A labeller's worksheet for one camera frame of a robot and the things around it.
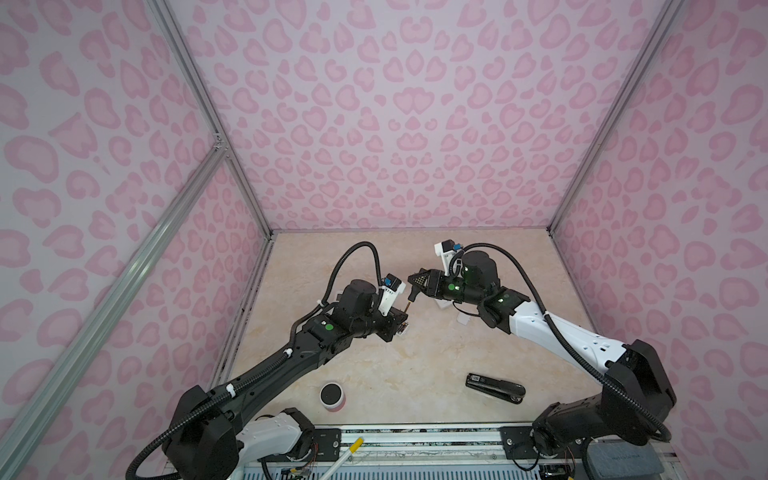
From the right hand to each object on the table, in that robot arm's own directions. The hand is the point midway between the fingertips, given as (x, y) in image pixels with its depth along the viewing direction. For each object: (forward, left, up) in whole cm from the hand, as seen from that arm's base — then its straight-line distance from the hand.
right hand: (412, 279), depth 75 cm
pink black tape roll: (-23, +20, -20) cm, 36 cm away
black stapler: (-19, -25, -23) cm, 39 cm away
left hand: (-6, +1, -6) cm, 9 cm away
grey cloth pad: (-34, -48, -22) cm, 63 cm away
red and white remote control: (-2, +2, -24) cm, 24 cm away
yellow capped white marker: (-32, +13, -24) cm, 42 cm away
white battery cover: (-11, -12, 0) cm, 16 cm away
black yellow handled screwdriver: (-3, 0, -3) cm, 4 cm away
